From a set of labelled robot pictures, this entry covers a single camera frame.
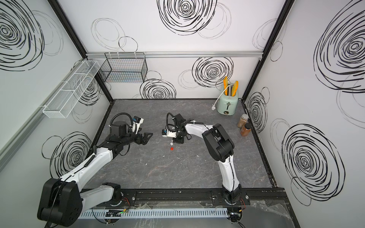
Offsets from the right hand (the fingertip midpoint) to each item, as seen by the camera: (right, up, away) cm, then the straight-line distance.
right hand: (176, 137), depth 97 cm
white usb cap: (-3, -3, -4) cm, 6 cm away
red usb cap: (-2, -6, -5) cm, 8 cm away
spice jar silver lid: (+46, +12, -1) cm, 48 cm away
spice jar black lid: (+47, +6, -4) cm, 47 cm away
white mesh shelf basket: (-57, +22, -25) cm, 66 cm away
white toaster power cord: (+29, +21, +14) cm, 39 cm away
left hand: (-17, +6, -13) cm, 23 cm away
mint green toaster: (+37, +23, +2) cm, 43 cm away
